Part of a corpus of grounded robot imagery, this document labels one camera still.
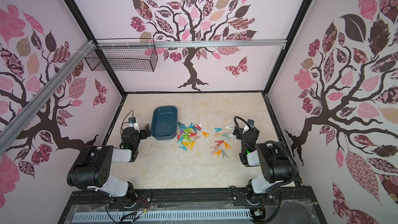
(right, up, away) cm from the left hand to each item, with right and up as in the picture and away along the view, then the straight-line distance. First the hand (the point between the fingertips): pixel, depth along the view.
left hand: (141, 127), depth 94 cm
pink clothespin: (+49, -9, -2) cm, 50 cm away
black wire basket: (-10, +46, 0) cm, 47 cm away
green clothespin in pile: (+28, -6, 0) cm, 29 cm away
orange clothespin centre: (+40, -4, +3) cm, 40 cm away
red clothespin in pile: (+31, -5, +3) cm, 32 cm away
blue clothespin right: (+49, -2, +4) cm, 49 cm away
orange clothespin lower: (+48, -14, -6) cm, 50 cm away
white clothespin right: (+56, 0, +6) cm, 56 cm away
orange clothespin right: (+53, -10, -2) cm, 54 cm away
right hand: (+65, +3, -3) cm, 65 cm away
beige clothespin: (+47, -11, -5) cm, 48 cm away
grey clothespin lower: (+51, -15, -6) cm, 53 cm away
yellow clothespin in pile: (+30, -10, -2) cm, 31 cm away
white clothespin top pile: (+36, +2, +6) cm, 37 cm away
